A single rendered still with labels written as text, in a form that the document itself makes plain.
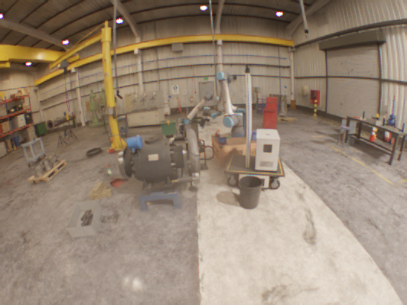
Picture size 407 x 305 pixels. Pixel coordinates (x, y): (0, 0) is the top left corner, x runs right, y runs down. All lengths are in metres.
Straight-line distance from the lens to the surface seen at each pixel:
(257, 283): 1.68
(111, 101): 5.59
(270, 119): 5.93
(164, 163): 2.20
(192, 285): 1.67
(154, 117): 8.33
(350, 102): 10.34
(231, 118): 2.16
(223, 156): 3.26
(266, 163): 2.53
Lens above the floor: 1.51
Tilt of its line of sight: 21 degrees down
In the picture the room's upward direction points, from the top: 4 degrees counter-clockwise
